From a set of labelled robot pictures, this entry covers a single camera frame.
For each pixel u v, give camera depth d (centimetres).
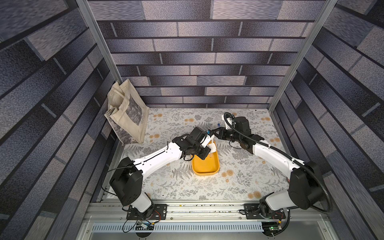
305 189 43
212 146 78
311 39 81
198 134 63
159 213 73
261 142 58
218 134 78
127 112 90
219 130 77
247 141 62
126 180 43
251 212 73
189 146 59
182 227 78
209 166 87
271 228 70
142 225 71
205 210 76
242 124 64
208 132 73
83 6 69
